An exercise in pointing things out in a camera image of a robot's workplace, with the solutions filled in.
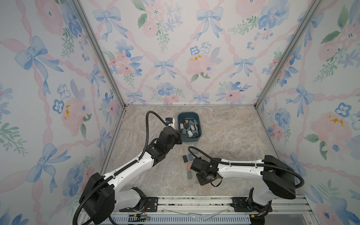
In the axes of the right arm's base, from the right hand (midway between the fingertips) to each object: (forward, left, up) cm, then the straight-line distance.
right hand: (202, 180), depth 83 cm
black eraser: (+13, +10, +1) cm, 16 cm away
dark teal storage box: (+46, +12, +4) cm, 48 cm away
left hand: (+21, +12, +21) cm, 32 cm away
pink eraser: (+36, +2, +3) cm, 36 cm away
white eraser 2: (+36, +5, +3) cm, 37 cm away
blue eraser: (+30, +3, +2) cm, 30 cm away
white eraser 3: (+31, +7, +3) cm, 32 cm away
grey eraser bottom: (+3, +7, 0) cm, 8 cm away
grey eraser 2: (+34, +11, +2) cm, 36 cm away
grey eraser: (+41, +6, +3) cm, 41 cm away
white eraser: (+39, +13, +2) cm, 41 cm away
